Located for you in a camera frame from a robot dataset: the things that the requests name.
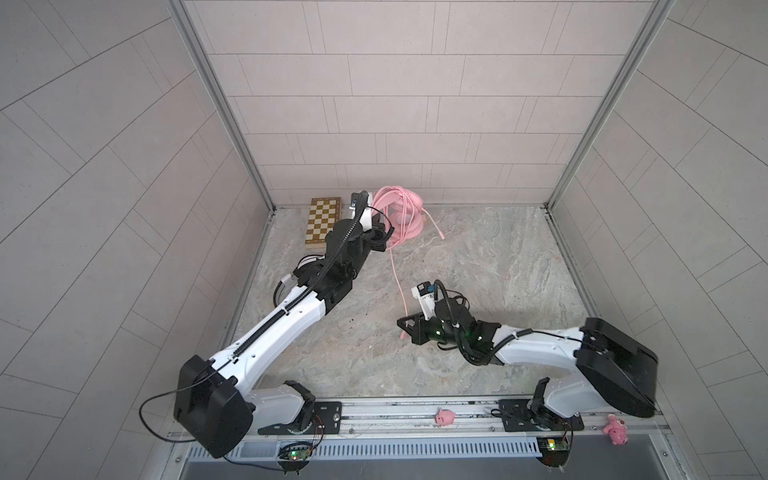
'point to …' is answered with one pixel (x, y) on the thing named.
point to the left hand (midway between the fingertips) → (384, 209)
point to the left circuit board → (296, 452)
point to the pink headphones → (392, 211)
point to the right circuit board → (554, 451)
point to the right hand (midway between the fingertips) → (398, 328)
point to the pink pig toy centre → (445, 417)
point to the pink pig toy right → (617, 430)
